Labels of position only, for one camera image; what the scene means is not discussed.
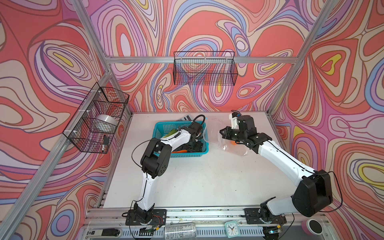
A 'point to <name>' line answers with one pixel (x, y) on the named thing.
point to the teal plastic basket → (160, 128)
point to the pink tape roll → (311, 227)
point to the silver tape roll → (106, 123)
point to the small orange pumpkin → (233, 142)
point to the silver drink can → (180, 231)
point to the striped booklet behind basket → (186, 118)
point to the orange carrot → (180, 151)
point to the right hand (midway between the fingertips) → (220, 134)
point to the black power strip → (104, 233)
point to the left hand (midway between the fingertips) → (197, 148)
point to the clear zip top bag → (212, 134)
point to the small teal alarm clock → (232, 229)
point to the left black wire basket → (93, 125)
